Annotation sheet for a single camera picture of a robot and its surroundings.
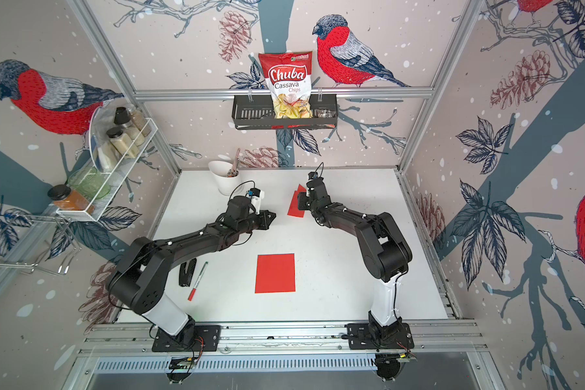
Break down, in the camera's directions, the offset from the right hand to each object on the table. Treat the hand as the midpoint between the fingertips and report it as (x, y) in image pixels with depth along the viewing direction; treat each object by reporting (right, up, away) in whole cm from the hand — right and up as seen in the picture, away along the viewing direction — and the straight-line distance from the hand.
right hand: (300, 194), depth 99 cm
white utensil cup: (-33, +7, +7) cm, 35 cm away
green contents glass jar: (-63, +5, -29) cm, 69 cm away
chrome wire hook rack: (-70, -10, -29) cm, 76 cm away
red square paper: (-9, -29, -11) cm, 32 cm away
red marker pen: (-38, -34, -15) cm, 53 cm away
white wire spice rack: (-57, +5, -28) cm, 63 cm away
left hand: (-8, -6, -10) cm, 14 cm away
